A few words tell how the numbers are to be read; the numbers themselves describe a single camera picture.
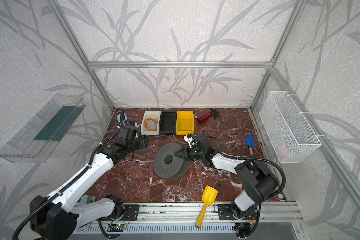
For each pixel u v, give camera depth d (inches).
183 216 28.9
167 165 31.6
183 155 29.2
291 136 24.0
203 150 27.3
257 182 17.5
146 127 40.1
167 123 47.0
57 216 14.6
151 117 42.9
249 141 40.1
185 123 42.3
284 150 28.5
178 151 32.2
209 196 30.8
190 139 32.2
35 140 25.0
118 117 45.0
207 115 44.1
